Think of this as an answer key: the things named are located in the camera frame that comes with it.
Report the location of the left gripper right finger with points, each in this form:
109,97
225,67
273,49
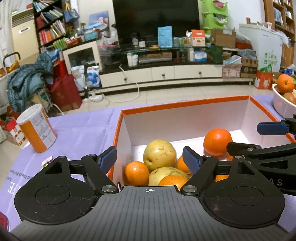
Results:
245,198

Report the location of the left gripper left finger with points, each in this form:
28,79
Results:
65,190

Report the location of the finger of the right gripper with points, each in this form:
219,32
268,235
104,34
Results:
278,156
279,128

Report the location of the yellow pear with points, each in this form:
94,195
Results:
159,153
158,174

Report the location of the small orange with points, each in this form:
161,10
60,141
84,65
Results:
221,177

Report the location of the white fruit bowl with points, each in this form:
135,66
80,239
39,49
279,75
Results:
284,107

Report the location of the brown fruit in bowl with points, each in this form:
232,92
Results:
290,97

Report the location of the purple tablecloth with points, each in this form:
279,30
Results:
78,135

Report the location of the orange in box front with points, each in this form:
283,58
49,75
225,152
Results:
173,180

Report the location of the orange white canister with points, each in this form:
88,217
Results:
35,126

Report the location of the orange gift box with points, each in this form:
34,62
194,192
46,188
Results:
186,124

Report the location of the white chest freezer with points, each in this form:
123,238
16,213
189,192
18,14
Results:
266,42

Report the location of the white TV cabinet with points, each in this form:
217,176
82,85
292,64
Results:
166,76

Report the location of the red gift bag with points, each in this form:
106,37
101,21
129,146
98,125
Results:
64,93

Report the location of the brown wooden shelf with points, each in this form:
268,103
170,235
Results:
281,14

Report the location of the brown cardboard box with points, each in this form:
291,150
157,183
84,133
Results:
224,38

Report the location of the teal puffer jacket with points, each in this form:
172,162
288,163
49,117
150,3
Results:
27,80

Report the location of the orange white carton box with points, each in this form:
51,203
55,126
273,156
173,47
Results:
197,38

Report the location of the green plastic shelf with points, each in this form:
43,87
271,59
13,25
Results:
214,15

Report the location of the white small glass cabinet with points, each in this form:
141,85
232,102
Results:
85,53

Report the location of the beige standing air conditioner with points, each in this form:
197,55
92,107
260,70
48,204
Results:
24,37

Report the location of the blue paper bag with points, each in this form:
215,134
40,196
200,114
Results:
165,38

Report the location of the black bookshelf with books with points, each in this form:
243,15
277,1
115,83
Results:
51,27

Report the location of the black flat television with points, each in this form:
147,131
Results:
145,17

